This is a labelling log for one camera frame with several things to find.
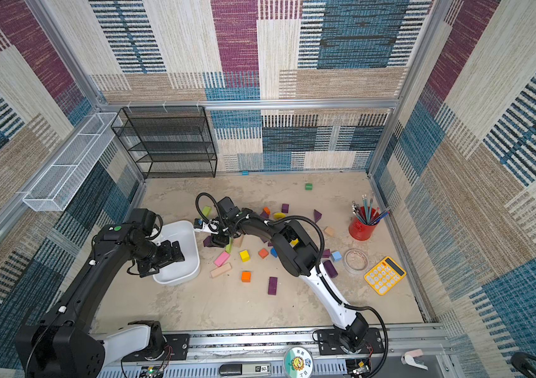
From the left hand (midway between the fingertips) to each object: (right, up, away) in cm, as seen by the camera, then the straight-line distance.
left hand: (174, 262), depth 78 cm
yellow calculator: (+73, -7, +9) cm, 74 cm away
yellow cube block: (+22, -1, +13) cm, 25 cm away
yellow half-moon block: (+35, +13, +26) cm, 46 cm away
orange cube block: (+23, -8, +9) cm, 26 cm away
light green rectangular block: (+10, +16, +3) cm, 19 cm away
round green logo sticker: (+39, -23, -14) cm, 47 cm away
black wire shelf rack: (-15, +47, +30) cm, 58 cm away
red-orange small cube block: (+29, -1, +16) cm, 33 cm away
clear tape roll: (+64, -4, +13) cm, 66 cm away
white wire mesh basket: (-32, +24, -7) cm, 41 cm away
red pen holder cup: (+66, +11, +11) cm, 68 cm away
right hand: (+9, +5, +20) cm, 23 cm away
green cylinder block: (+50, +26, +37) cm, 67 cm away
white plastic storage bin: (-2, +6, +19) cm, 20 cm away
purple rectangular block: (+32, -10, +7) cm, 35 cm away
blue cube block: (+33, 0, +15) cm, 36 cm away
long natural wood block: (+13, -6, +11) cm, 18 cm away
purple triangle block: (+52, +13, +25) cm, 59 cm away
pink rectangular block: (+13, -2, +13) cm, 19 cm away
